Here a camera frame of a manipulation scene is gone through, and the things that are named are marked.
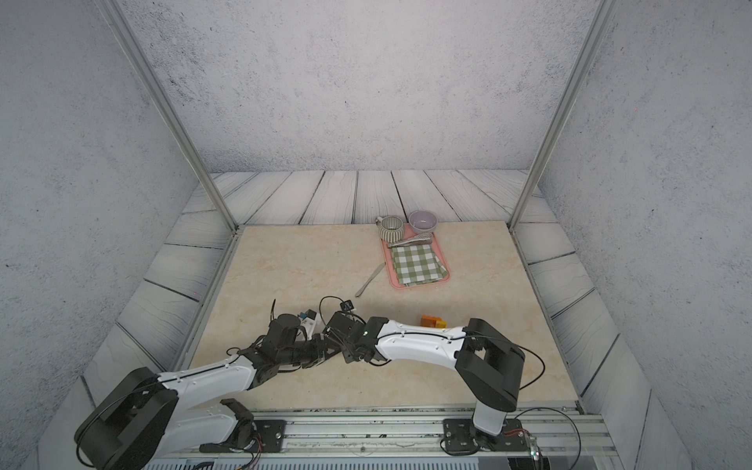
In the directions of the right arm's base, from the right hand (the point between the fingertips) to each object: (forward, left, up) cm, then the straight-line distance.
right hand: (356, 346), depth 83 cm
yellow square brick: (+9, -25, -4) cm, 27 cm away
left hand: (-2, +3, +1) cm, 3 cm away
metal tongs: (+42, -19, -2) cm, 46 cm away
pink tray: (+49, -16, -4) cm, 52 cm away
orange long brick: (+10, -22, -4) cm, 24 cm away
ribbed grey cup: (+48, -10, -1) cm, 49 cm away
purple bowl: (+52, -22, -2) cm, 57 cm away
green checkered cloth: (+33, -19, -5) cm, 38 cm away
